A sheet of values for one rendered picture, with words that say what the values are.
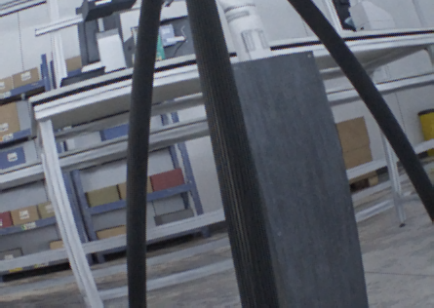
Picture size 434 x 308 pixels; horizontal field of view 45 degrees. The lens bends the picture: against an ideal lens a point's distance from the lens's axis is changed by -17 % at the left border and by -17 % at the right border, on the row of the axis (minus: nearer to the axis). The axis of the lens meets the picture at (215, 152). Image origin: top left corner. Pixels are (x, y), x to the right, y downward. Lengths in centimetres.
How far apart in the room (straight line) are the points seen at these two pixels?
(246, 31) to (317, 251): 60
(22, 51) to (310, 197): 524
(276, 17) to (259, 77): 567
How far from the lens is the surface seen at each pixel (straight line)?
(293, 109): 153
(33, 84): 586
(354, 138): 610
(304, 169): 152
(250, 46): 161
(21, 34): 653
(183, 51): 229
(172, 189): 588
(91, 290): 205
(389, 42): 249
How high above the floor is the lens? 62
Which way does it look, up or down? 1 degrees up
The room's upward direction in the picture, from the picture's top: 15 degrees counter-clockwise
